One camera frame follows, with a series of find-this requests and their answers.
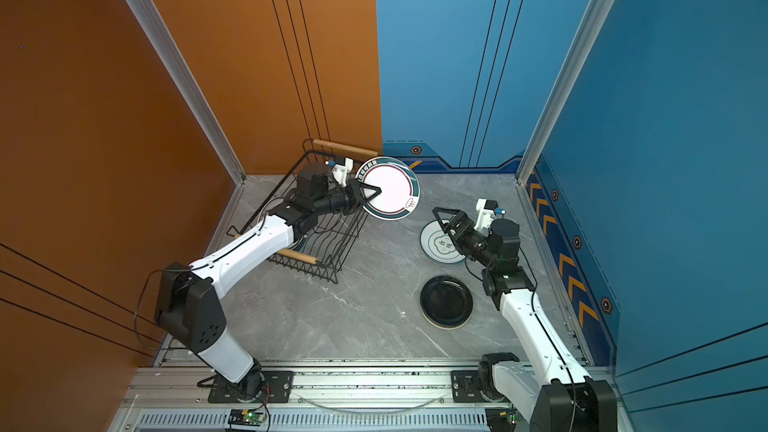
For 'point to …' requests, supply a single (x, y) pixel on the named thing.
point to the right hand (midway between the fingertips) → (437, 220)
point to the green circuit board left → (246, 417)
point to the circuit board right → (501, 419)
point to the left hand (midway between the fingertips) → (382, 187)
